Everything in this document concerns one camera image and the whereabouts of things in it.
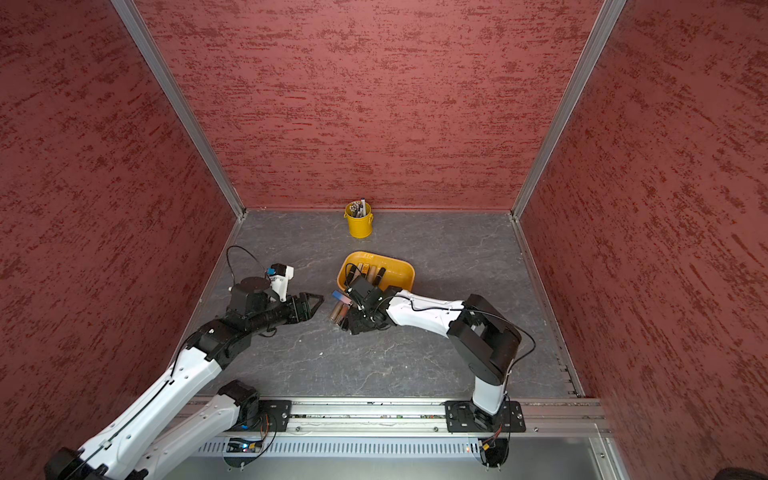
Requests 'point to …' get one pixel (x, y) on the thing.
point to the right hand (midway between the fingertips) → (359, 330)
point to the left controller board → (238, 445)
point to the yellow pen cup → (360, 227)
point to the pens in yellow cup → (358, 208)
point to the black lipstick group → (345, 323)
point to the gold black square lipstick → (365, 267)
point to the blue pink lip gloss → (342, 297)
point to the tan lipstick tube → (372, 274)
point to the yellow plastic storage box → (400, 273)
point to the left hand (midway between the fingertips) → (313, 306)
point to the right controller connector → (494, 451)
